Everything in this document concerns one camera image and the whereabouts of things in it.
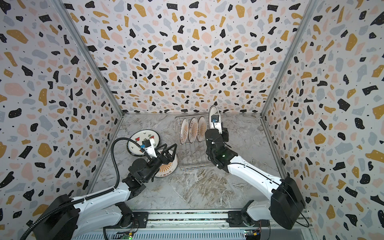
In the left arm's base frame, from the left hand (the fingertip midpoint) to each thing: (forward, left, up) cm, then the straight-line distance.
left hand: (171, 143), depth 73 cm
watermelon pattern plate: (+22, +28, -24) cm, 43 cm away
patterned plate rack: (+20, -22, +3) cm, 29 cm away
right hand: (+9, -24, +6) cm, 26 cm away
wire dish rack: (+14, -9, -22) cm, 28 cm away
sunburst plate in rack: (+25, -15, -18) cm, 34 cm away
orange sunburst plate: (+23, -3, -19) cm, 30 cm away
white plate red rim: (+23, -10, -19) cm, 32 cm away
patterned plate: (-3, +6, -24) cm, 25 cm away
